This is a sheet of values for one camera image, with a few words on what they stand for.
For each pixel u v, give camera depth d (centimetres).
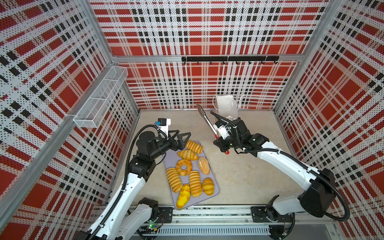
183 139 62
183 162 91
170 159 93
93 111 91
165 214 74
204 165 86
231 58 90
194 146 95
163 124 61
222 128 69
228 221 73
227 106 96
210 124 75
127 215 45
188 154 91
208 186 80
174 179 82
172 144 61
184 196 77
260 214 71
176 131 72
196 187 80
